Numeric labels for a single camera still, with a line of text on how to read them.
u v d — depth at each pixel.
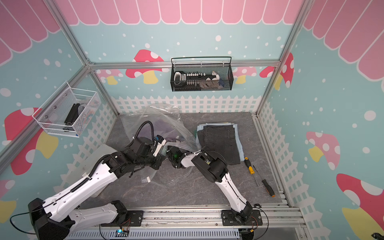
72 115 0.70
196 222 0.74
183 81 0.87
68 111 0.73
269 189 0.82
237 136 0.93
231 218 0.74
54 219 0.40
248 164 0.92
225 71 0.94
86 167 0.79
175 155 0.80
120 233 0.73
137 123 1.06
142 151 0.56
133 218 0.74
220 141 0.89
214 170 0.57
